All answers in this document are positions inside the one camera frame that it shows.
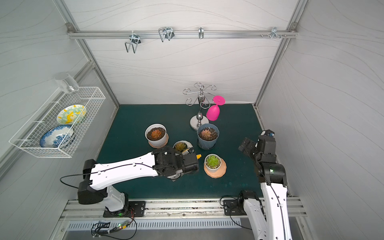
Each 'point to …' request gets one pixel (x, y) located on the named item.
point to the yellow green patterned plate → (71, 114)
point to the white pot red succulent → (156, 134)
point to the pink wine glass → (213, 111)
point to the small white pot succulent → (182, 145)
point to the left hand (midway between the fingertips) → (174, 167)
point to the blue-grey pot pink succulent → (207, 135)
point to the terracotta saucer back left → (161, 146)
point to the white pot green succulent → (212, 163)
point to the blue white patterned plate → (57, 136)
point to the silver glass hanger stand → (203, 100)
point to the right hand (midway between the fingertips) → (253, 144)
